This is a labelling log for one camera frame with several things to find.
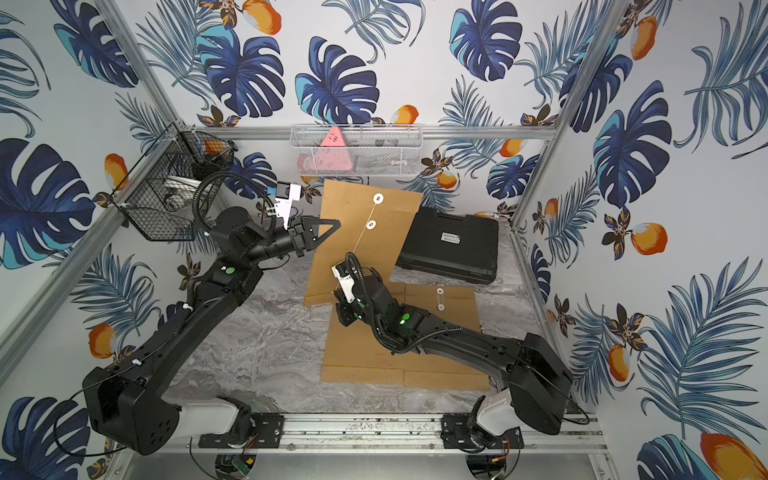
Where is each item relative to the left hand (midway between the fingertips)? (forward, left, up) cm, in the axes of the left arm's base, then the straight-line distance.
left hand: (336, 219), depth 61 cm
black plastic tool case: (+27, -36, -37) cm, 59 cm away
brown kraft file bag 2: (+7, -33, -43) cm, 55 cm away
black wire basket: (+16, +53, -11) cm, 56 cm away
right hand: (-3, +2, -22) cm, 22 cm away
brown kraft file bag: (-12, -3, -44) cm, 46 cm away
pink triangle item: (+36, +8, -8) cm, 38 cm away
